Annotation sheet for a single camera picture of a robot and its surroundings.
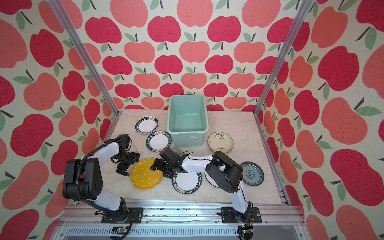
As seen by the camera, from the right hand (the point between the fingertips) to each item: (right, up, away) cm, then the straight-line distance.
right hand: (156, 170), depth 85 cm
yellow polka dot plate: (-8, -5, +2) cm, 10 cm away
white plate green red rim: (-14, +26, +27) cm, 41 cm away
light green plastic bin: (+17, +31, +30) cm, 46 cm away
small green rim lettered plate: (-3, +15, +21) cm, 26 cm away
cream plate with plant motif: (+41, +15, +19) cm, 47 cm away
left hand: (-12, +2, +5) cm, 13 cm away
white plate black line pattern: (+31, -6, -1) cm, 32 cm away
